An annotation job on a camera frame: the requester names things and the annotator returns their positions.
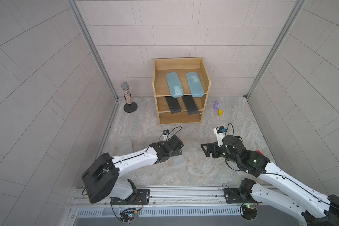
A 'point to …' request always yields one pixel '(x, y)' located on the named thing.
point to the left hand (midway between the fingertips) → (175, 148)
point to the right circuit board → (249, 212)
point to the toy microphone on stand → (131, 106)
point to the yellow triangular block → (220, 112)
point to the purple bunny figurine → (216, 106)
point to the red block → (259, 151)
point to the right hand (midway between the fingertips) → (205, 146)
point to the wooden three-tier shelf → (161, 89)
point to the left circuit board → (126, 214)
